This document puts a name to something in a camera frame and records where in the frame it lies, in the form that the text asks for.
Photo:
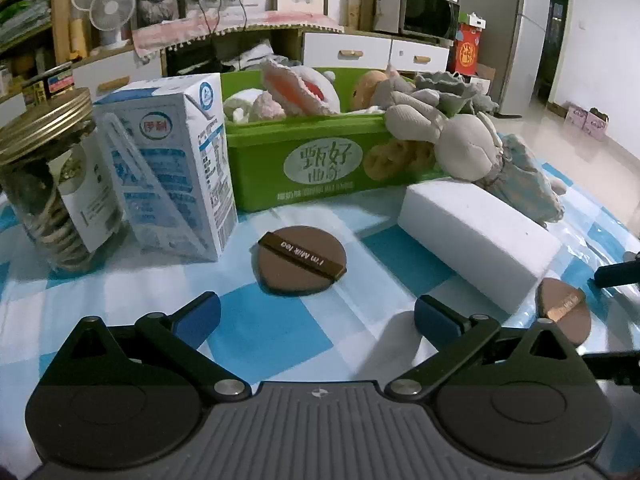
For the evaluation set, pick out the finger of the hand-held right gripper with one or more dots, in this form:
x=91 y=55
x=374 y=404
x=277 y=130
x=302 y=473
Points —
x=615 y=367
x=620 y=274

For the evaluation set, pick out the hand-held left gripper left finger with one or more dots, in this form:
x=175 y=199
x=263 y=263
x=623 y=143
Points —
x=200 y=316

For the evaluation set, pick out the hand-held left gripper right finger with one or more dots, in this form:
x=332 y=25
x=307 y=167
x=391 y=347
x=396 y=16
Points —
x=435 y=316

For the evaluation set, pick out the small brown powder puff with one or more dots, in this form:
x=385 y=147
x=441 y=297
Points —
x=562 y=310

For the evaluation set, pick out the white sponge block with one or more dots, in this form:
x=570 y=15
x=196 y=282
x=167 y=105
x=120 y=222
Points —
x=480 y=230

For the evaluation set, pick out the large brown powder puff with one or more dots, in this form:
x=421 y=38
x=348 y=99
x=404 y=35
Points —
x=300 y=260

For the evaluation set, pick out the green plastic box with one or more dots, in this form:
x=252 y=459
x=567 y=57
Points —
x=260 y=160

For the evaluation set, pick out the beige rabbit doll blue dress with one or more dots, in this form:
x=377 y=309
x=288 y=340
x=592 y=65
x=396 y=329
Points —
x=470 y=147

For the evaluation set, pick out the small white plush toy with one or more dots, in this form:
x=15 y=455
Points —
x=242 y=105

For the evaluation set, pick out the grey plush toy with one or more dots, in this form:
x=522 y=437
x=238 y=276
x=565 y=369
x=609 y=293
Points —
x=440 y=92

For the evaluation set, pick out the brown plush toy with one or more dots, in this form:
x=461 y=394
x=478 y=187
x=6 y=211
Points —
x=367 y=90

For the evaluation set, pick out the blue white checked tablecloth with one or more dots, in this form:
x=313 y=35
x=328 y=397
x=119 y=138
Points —
x=360 y=270

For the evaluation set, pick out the blue white milk carton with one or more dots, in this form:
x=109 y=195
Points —
x=170 y=175

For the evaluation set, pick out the pink cardboard box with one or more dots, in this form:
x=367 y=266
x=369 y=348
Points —
x=597 y=124
x=576 y=115

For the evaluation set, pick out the glass jar gold lid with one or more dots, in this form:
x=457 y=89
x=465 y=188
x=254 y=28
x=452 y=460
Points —
x=55 y=190

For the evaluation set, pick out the silver refrigerator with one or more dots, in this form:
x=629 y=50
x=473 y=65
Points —
x=500 y=50

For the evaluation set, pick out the black bag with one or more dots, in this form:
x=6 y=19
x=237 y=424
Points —
x=192 y=60

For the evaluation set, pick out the folded clothes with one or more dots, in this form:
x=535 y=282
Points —
x=250 y=57

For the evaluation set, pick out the red gift box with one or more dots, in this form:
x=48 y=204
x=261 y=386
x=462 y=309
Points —
x=467 y=52

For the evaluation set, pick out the tin can dark label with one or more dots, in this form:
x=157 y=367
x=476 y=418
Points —
x=50 y=85

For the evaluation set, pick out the long wooden stand white drawers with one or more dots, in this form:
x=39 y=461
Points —
x=350 y=52

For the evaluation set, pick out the pink fringed runner cloth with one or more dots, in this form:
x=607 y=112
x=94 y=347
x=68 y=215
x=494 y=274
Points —
x=240 y=22

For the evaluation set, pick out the black microwave oven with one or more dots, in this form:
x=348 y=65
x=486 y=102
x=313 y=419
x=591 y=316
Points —
x=430 y=12

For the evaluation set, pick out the wooden cabinet white drawers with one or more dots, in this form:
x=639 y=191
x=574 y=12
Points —
x=60 y=35

